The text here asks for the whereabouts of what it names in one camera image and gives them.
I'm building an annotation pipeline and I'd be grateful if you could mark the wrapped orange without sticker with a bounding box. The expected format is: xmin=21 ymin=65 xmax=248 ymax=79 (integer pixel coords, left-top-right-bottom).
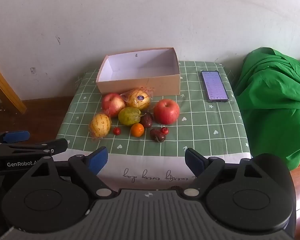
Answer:
xmin=89 ymin=113 xmax=112 ymax=140

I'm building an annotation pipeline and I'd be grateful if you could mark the bright green cloth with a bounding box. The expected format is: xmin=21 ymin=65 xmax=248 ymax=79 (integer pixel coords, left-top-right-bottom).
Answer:
xmin=234 ymin=47 xmax=300 ymax=170

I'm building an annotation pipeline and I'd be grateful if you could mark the yellow green mango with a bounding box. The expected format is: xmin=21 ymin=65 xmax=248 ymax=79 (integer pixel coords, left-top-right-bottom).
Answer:
xmin=118 ymin=107 xmax=142 ymax=127

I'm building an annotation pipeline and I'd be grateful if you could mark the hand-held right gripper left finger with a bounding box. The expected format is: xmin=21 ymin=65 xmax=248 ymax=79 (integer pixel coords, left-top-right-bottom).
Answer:
xmin=25 ymin=147 xmax=115 ymax=199

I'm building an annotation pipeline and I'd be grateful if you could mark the cardboard box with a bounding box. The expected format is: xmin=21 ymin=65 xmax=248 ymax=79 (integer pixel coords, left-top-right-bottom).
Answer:
xmin=95 ymin=47 xmax=181 ymax=96

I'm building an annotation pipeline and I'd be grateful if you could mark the dark red wrinkled fruit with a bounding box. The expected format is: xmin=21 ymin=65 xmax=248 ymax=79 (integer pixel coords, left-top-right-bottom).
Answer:
xmin=140 ymin=112 xmax=154 ymax=129
xmin=150 ymin=128 xmax=166 ymax=143

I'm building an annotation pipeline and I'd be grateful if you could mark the green checked tablecloth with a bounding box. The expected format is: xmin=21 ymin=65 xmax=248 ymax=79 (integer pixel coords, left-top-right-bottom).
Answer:
xmin=54 ymin=60 xmax=252 ymax=190

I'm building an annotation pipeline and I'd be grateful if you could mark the smartphone with lit screen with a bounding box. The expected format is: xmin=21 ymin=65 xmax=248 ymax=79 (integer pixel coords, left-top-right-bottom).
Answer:
xmin=200 ymin=70 xmax=230 ymax=103

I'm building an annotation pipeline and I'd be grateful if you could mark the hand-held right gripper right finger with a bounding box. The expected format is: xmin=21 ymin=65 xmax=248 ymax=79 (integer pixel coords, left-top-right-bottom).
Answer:
xmin=182 ymin=147 xmax=265 ymax=198

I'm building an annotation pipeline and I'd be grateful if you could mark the yellowish red apple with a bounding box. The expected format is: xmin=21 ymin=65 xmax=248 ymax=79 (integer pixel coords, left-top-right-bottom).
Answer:
xmin=101 ymin=93 xmax=127 ymax=118

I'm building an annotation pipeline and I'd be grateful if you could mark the large red apple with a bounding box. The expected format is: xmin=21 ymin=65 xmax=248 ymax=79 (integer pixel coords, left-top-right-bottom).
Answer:
xmin=153 ymin=99 xmax=180 ymax=125

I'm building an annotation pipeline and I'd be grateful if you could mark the orange with blue sticker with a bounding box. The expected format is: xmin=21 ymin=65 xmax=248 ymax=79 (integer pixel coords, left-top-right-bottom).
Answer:
xmin=122 ymin=88 xmax=153 ymax=111

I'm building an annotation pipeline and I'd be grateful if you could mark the small tangerine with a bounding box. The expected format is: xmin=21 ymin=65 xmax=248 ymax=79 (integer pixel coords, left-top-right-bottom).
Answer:
xmin=130 ymin=123 xmax=145 ymax=138

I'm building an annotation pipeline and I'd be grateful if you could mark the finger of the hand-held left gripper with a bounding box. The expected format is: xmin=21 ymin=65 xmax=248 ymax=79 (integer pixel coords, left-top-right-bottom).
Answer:
xmin=0 ymin=138 xmax=68 ymax=161
xmin=0 ymin=130 xmax=30 ymax=144

